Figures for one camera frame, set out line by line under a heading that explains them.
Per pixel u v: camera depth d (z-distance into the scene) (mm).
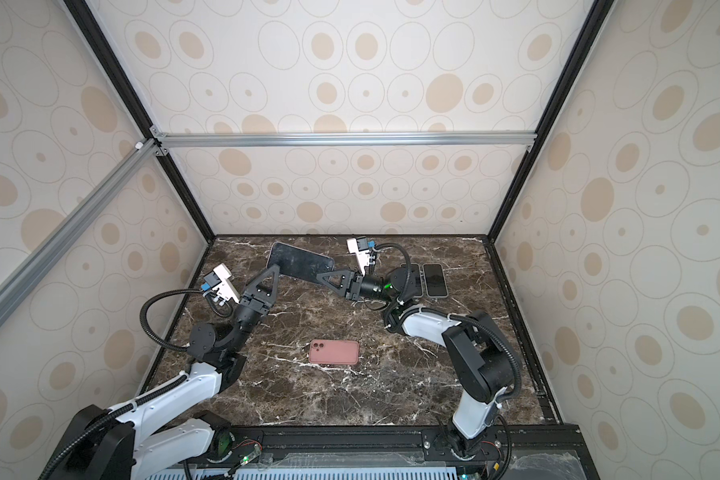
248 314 623
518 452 737
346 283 676
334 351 910
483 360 473
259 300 605
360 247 675
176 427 581
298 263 673
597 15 684
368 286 685
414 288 635
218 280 603
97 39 711
